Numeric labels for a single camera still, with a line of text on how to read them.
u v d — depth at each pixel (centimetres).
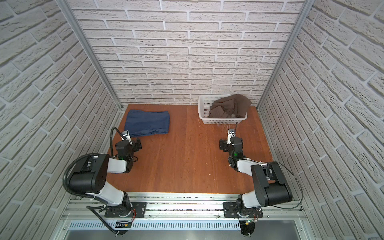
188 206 78
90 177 46
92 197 49
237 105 110
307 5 69
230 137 80
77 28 77
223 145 83
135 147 85
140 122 111
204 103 118
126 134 81
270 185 45
